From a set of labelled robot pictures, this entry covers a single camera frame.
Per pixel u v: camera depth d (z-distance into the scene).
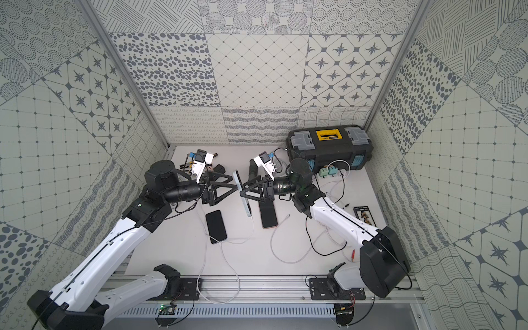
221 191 0.56
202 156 0.56
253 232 0.89
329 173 0.98
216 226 0.91
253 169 1.06
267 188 0.59
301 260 0.82
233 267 0.79
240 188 0.59
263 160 0.61
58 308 0.36
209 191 0.54
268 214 0.93
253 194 0.60
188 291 0.74
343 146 0.99
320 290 0.73
